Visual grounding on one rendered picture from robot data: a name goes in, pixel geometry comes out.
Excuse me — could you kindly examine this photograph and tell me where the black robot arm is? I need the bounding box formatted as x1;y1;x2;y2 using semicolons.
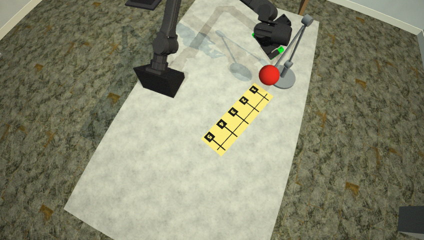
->
145;0;293;75

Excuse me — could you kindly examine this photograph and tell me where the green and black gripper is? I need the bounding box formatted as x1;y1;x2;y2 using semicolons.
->
252;33;284;60

